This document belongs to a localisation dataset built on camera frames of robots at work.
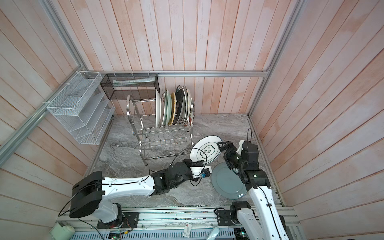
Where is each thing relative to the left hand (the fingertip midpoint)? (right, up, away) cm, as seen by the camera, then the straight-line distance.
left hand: (201, 161), depth 74 cm
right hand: (+9, +7, +1) cm, 11 cm away
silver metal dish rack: (-25, +8, +24) cm, 36 cm away
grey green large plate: (+16, -15, +12) cm, 25 cm away
